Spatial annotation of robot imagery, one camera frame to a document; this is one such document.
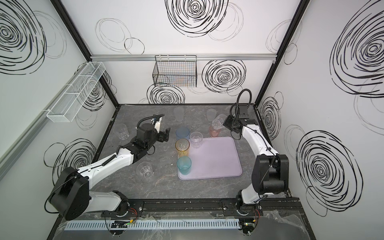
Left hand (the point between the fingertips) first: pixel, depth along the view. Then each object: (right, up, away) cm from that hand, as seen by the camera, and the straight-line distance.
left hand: (163, 125), depth 84 cm
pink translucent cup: (+31, -6, +17) cm, 36 cm away
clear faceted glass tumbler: (+33, +1, +10) cm, 34 cm away
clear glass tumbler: (+30, +7, +25) cm, 39 cm away
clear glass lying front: (-11, -26, +1) cm, 28 cm away
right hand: (+35, +2, +4) cm, 36 cm away
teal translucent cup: (+12, -22, 0) cm, 25 cm away
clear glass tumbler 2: (+19, -9, +12) cm, 24 cm away
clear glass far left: (-33, -5, +17) cm, 37 cm away
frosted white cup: (+6, +8, +25) cm, 27 cm away
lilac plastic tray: (+32, -20, +8) cm, 39 cm away
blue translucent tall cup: (+11, -4, +4) cm, 12 cm away
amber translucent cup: (+11, -12, 0) cm, 16 cm away
